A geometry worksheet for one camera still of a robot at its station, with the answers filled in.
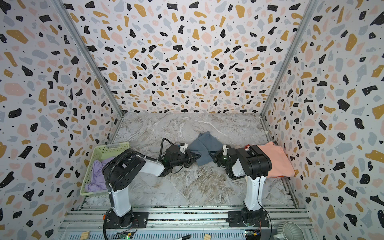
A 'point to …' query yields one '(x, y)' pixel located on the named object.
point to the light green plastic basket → (101, 152)
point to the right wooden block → (207, 237)
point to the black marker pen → (186, 237)
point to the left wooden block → (85, 235)
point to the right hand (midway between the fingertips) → (207, 149)
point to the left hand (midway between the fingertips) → (202, 154)
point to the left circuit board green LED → (124, 235)
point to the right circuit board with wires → (252, 235)
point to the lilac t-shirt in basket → (99, 181)
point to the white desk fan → (289, 231)
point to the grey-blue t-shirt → (204, 143)
